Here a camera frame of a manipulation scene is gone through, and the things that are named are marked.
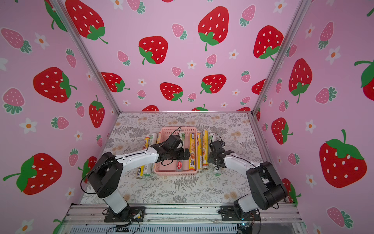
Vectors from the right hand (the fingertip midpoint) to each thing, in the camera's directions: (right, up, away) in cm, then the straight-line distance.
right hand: (219, 157), depth 93 cm
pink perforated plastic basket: (-31, -6, -5) cm, 32 cm away
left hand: (-21, +3, -4) cm, 22 cm away
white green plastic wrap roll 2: (-44, -5, -8) cm, 45 cm away
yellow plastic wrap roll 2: (-13, +5, +2) cm, 14 cm away
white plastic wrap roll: (-25, -2, -5) cm, 26 cm away
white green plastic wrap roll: (-2, -7, -8) cm, 11 cm away
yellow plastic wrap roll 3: (-9, +5, +2) cm, 10 cm away
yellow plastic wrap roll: (-17, +3, -1) cm, 18 cm away
